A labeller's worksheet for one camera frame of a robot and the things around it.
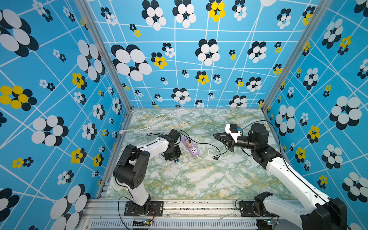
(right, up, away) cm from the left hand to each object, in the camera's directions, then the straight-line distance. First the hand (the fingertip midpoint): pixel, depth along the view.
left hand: (180, 156), depth 92 cm
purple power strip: (+8, +3, +1) cm, 9 cm away
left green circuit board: (-16, -28, -22) cm, 39 cm away
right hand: (+20, +16, -22) cm, 34 cm away
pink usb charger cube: (+5, +7, -1) cm, 9 cm away
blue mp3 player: (-2, -2, -2) cm, 4 cm away
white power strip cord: (+18, +3, +4) cm, 19 cm away
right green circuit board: (+45, -27, -22) cm, 57 cm away
